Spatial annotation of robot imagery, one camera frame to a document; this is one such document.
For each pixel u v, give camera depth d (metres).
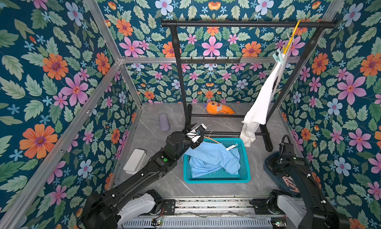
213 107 1.08
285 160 0.59
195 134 0.58
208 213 0.72
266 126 1.04
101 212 0.38
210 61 0.92
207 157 0.83
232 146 0.86
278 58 0.54
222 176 0.84
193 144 0.66
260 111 0.68
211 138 0.86
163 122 1.07
